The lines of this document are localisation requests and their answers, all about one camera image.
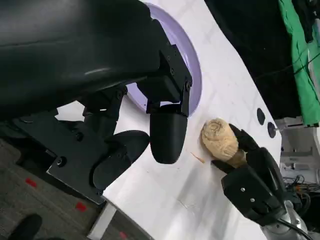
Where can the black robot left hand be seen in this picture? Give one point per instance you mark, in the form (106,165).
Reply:
(75,50)

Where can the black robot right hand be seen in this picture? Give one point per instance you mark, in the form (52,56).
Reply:
(270,162)

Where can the beige towel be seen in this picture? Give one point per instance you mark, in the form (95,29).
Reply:
(220,140)

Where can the white machine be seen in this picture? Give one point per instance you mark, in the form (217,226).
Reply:
(297,150)

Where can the beige loose thread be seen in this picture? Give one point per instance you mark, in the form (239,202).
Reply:
(197,157)

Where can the green cloth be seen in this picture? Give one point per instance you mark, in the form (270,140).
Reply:
(302,75)

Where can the lilac plate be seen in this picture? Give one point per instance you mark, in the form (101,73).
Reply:
(182,50)

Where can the black backdrop curtain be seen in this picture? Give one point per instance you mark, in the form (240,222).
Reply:
(250,37)

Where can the black hanging cloth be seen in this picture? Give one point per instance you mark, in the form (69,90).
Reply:
(305,17)

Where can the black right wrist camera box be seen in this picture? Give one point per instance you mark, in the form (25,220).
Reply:
(245,195)

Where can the grey table frame leg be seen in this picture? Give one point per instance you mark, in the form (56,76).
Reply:
(102,220)

